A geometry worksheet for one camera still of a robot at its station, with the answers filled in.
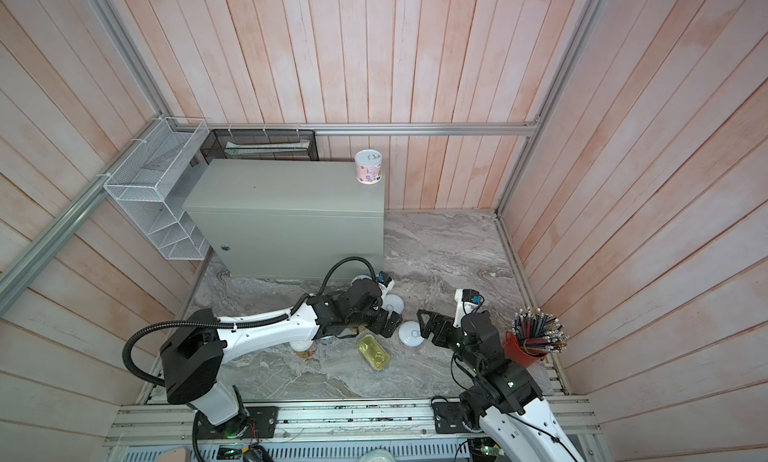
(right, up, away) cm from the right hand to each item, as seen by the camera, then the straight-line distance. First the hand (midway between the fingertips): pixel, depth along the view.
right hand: (430, 314), depth 75 cm
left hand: (-11, -3, +6) cm, 13 cm away
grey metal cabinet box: (-38, +24, +3) cm, 45 cm away
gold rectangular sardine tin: (-14, -13, +7) cm, 21 cm away
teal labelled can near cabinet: (-19, +7, +19) cm, 28 cm away
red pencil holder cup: (+28, -6, +3) cm, 29 cm away
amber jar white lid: (-34, -10, +4) cm, 35 cm away
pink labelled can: (-4, -8, +8) cm, 12 cm away
